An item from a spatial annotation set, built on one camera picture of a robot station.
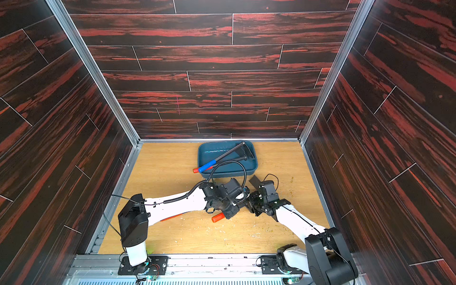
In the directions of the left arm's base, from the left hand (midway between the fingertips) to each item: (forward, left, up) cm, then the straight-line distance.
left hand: (237, 210), depth 80 cm
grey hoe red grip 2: (+18, -10, -3) cm, 21 cm away
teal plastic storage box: (+43, +18, -8) cm, 47 cm away
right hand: (+8, -4, -4) cm, 10 cm away
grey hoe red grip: (+41, -3, -3) cm, 41 cm away
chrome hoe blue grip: (+22, +19, +2) cm, 29 cm away
